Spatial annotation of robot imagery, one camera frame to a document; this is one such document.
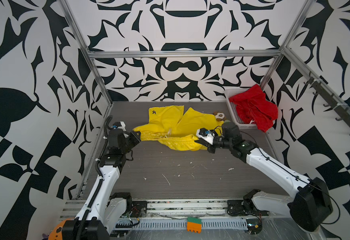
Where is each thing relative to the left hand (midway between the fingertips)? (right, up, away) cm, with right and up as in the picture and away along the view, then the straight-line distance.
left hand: (139, 128), depth 79 cm
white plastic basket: (+60, +2, +17) cm, 63 cm away
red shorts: (+72, +14, +26) cm, 78 cm away
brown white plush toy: (+50, +7, +29) cm, 58 cm away
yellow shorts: (+15, +1, +20) cm, 25 cm away
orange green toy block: (+28, -43, -9) cm, 52 cm away
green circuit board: (+56, -45, -8) cm, 72 cm away
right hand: (+31, -4, -2) cm, 31 cm away
